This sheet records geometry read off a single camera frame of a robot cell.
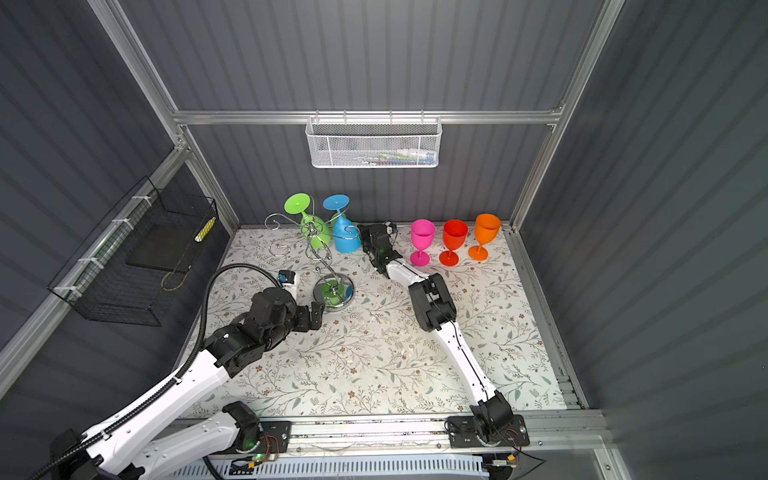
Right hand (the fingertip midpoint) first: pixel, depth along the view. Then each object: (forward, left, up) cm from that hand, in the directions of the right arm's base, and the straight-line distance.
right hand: (356, 224), depth 109 cm
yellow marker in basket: (-23, +38, +20) cm, 49 cm away
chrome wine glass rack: (-24, +7, -8) cm, 27 cm away
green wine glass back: (-24, +7, +22) cm, 33 cm away
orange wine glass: (-8, -45, +5) cm, 46 cm away
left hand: (-39, +8, +9) cm, 41 cm away
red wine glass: (-11, -34, +5) cm, 36 cm away
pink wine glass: (-11, -23, +5) cm, 26 cm away
